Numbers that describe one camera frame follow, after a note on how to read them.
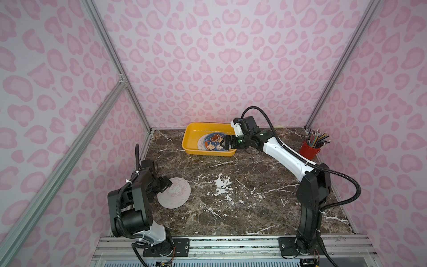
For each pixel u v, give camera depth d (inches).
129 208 18.9
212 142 43.1
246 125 26.6
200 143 43.4
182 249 28.7
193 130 46.6
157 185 30.3
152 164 30.9
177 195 35.2
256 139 24.4
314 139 37.2
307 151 40.2
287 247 28.9
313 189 18.6
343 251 28.7
